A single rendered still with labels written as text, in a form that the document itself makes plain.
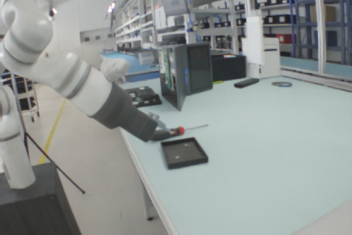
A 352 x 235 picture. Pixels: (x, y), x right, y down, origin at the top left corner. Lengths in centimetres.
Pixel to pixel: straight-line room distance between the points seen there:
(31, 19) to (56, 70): 9
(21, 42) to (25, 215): 58
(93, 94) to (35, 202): 49
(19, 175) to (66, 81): 51
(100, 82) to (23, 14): 17
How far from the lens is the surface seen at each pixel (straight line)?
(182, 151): 54
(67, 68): 39
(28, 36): 37
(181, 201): 40
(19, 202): 81
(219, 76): 125
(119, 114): 42
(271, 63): 134
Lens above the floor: 124
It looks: 15 degrees down
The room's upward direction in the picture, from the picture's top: 5 degrees counter-clockwise
